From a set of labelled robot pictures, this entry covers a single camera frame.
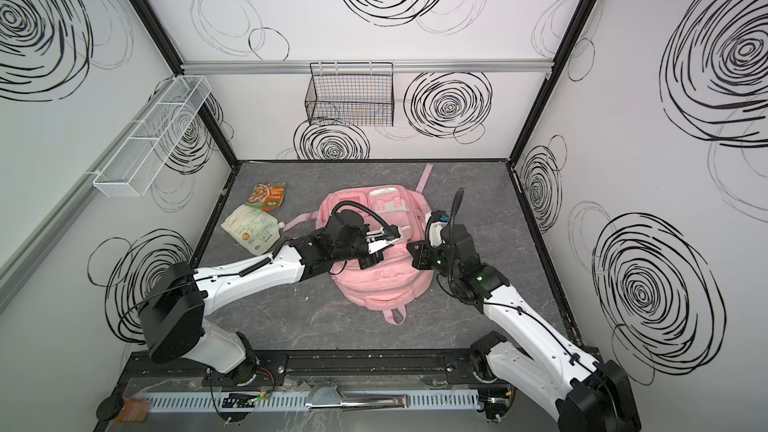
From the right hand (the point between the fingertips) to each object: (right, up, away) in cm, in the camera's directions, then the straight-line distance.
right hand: (405, 247), depth 77 cm
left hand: (-4, +2, +2) cm, 5 cm away
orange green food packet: (-49, +12, +31) cm, 59 cm away
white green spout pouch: (-50, +2, +22) cm, 55 cm away
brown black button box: (-60, -31, -15) cm, 69 cm away
